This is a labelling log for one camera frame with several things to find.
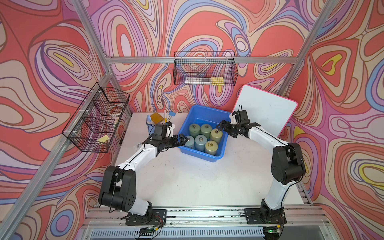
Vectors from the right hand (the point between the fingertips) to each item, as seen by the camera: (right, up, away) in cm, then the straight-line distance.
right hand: (221, 132), depth 94 cm
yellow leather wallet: (-47, +10, +22) cm, 53 cm away
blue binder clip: (-36, +14, +25) cm, 46 cm away
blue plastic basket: (-10, +12, +17) cm, 24 cm away
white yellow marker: (-40, +12, +21) cm, 47 cm away
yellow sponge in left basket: (-62, -2, -22) cm, 66 cm away
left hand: (-24, -5, -7) cm, 25 cm away
